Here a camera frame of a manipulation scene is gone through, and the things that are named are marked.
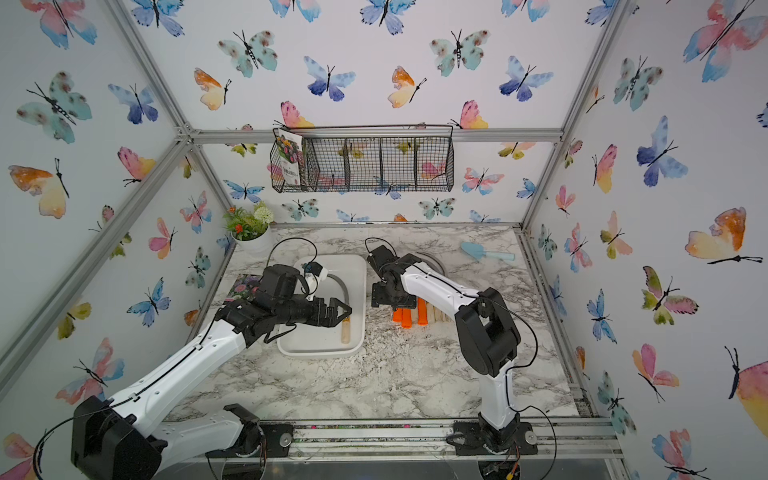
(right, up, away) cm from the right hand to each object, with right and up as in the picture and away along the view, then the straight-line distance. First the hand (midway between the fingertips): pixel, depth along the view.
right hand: (391, 299), depth 90 cm
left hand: (-12, 0, -13) cm, 18 cm away
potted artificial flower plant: (-47, +22, +10) cm, 53 cm away
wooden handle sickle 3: (+14, -5, +4) cm, 15 cm away
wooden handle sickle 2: (+8, -5, +3) cm, 10 cm away
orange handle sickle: (+5, -6, +3) cm, 9 cm away
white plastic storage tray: (-16, +4, +15) cm, 23 cm away
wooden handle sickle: (-14, -9, +1) cm, 17 cm away
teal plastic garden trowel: (+32, +14, +21) cm, 41 cm away
